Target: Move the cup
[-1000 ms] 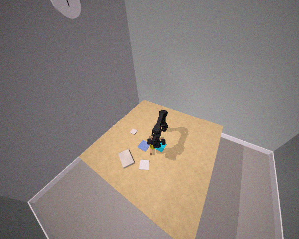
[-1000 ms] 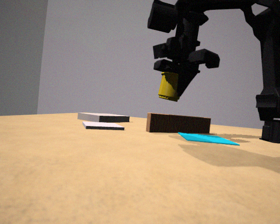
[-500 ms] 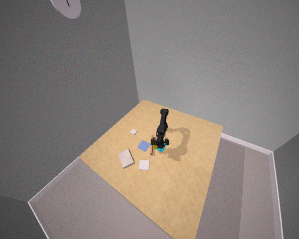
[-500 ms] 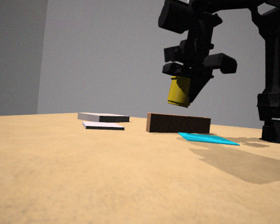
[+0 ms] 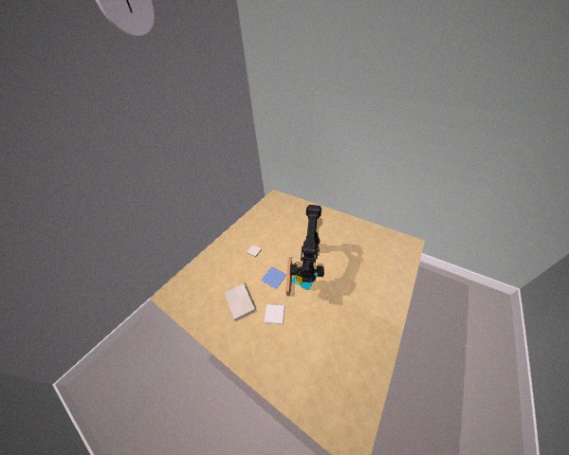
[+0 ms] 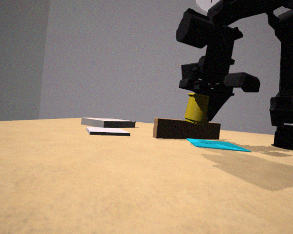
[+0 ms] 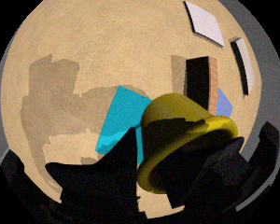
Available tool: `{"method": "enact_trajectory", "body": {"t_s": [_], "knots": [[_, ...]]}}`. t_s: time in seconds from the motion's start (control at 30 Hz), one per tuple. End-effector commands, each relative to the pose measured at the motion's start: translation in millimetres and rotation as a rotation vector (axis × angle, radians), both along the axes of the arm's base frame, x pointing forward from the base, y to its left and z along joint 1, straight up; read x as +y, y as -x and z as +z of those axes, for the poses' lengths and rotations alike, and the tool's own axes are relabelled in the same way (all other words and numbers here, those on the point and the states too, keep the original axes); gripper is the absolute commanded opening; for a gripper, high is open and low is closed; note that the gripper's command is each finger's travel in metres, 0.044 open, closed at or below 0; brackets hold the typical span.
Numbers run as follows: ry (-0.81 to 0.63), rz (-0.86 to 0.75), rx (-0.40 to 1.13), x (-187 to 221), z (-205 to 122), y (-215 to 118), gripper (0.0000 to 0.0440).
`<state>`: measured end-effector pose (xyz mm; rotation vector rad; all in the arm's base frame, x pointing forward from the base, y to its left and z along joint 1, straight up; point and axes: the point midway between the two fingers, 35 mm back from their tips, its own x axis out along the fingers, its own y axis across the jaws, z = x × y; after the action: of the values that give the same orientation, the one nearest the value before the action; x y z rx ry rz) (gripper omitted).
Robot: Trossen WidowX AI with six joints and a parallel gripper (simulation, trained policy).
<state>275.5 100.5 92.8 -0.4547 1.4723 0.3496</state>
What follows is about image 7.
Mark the white flat slab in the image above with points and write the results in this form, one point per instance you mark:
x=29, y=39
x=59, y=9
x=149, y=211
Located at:
x=204, y=24

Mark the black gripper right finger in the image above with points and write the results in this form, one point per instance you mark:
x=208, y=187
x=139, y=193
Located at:
x=183, y=169

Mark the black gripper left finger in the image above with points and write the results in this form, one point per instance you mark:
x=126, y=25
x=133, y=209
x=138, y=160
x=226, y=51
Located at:
x=113, y=176

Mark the brown rectangular block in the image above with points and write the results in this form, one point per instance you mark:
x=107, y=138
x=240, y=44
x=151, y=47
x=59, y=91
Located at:
x=203, y=82

